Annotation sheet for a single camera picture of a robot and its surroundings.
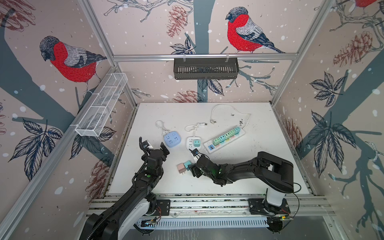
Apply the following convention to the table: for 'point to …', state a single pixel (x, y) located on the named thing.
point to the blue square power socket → (172, 138)
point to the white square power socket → (189, 142)
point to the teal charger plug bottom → (222, 138)
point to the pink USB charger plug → (181, 168)
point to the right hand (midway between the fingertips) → (191, 164)
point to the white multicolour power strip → (209, 147)
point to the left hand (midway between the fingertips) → (156, 146)
